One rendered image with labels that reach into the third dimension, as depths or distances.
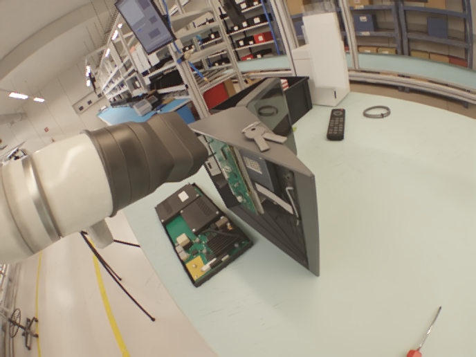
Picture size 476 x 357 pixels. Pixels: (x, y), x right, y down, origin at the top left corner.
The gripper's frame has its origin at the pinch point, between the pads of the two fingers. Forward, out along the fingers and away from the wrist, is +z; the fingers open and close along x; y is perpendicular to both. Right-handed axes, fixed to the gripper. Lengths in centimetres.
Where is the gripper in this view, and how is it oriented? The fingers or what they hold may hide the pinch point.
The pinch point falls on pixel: (207, 144)
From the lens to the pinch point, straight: 31.0
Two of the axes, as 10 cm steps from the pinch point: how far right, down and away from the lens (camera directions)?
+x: -6.4, -7.6, 0.9
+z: 5.2, -3.5, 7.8
